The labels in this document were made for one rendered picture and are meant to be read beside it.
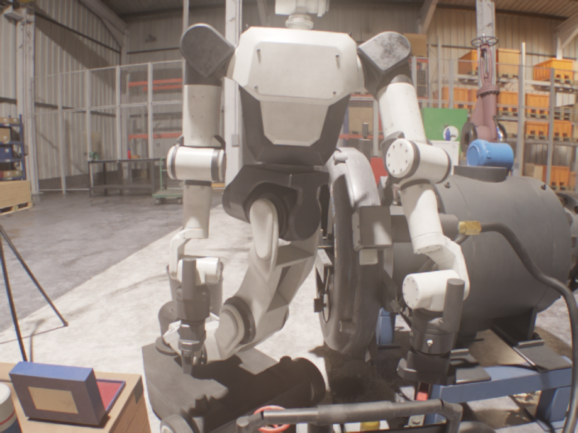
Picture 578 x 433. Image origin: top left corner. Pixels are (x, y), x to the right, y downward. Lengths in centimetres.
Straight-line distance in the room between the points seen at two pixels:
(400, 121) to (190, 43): 49
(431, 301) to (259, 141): 48
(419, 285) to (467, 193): 71
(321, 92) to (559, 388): 131
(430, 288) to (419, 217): 14
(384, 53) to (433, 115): 774
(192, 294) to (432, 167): 60
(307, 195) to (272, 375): 74
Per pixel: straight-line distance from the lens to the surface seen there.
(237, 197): 98
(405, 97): 85
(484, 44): 610
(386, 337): 199
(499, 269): 134
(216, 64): 87
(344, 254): 106
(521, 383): 147
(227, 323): 107
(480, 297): 137
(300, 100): 81
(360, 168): 117
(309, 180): 86
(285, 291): 106
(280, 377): 135
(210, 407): 123
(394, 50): 90
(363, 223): 95
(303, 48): 81
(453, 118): 876
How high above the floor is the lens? 97
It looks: 10 degrees down
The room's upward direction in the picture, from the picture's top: straight up
